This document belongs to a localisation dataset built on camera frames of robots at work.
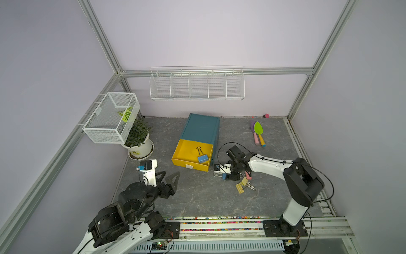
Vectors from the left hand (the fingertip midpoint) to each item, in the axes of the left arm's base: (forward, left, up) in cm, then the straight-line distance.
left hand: (173, 174), depth 62 cm
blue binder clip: (+14, -12, -12) cm, 22 cm away
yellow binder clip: (+5, -34, -26) cm, 43 cm away
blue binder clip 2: (+9, -23, -25) cm, 35 cm away
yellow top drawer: (+17, -3, -13) cm, 22 cm away
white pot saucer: (+25, +25, -28) cm, 45 cm away
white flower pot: (+26, +25, -21) cm, 42 cm away
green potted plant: (+32, +23, -9) cm, 40 cm away
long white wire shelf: (+60, -11, +2) cm, 61 cm away
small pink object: (+58, -64, -29) cm, 91 cm away
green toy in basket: (+34, +27, +2) cm, 44 cm away
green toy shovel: (+43, -53, -28) cm, 74 cm away
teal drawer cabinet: (+29, -14, -7) cm, 33 cm away
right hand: (+13, -26, -27) cm, 39 cm away
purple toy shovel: (+36, -49, -27) cm, 67 cm away
